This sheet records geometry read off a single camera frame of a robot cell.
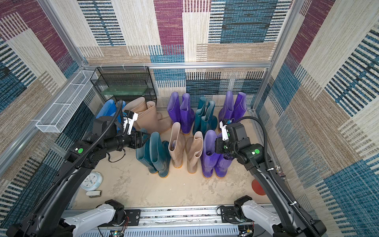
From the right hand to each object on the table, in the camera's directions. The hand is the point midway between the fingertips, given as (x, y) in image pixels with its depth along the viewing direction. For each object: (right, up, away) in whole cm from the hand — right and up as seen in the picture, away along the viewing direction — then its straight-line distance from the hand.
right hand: (217, 144), depth 72 cm
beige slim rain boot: (-37, +11, +17) cm, 42 cm away
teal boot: (-9, +10, +15) cm, 20 cm away
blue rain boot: (-60, +19, +13) cm, 64 cm away
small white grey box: (-63, -26, +5) cm, 69 cm away
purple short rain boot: (-5, -4, -7) cm, 10 cm away
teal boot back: (-3, +11, +7) cm, 13 cm away
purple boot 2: (+15, +19, +13) cm, 28 cm away
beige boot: (-11, -4, +9) cm, 15 cm away
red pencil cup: (+23, -25, +9) cm, 35 cm away
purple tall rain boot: (-23, +19, +13) cm, 32 cm away
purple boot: (+2, -11, 0) cm, 11 cm away
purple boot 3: (-15, +16, +13) cm, 25 cm away
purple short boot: (+8, +16, +13) cm, 22 cm away
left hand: (-33, +6, -6) cm, 34 cm away
